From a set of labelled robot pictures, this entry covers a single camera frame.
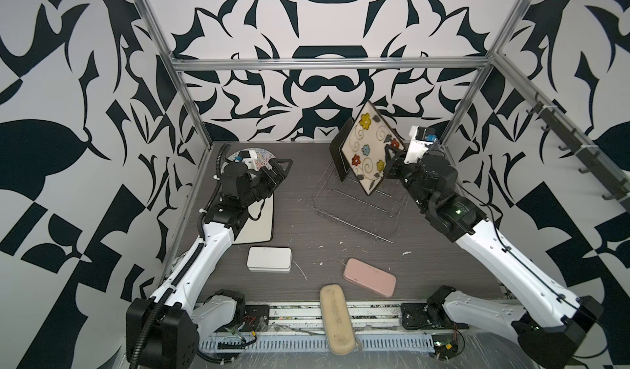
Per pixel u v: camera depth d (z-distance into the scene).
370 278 0.79
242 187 0.58
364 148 0.76
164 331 0.38
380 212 0.96
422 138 0.54
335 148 0.91
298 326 0.74
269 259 0.81
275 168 0.67
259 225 0.91
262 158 0.69
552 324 0.39
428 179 0.48
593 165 0.55
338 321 0.70
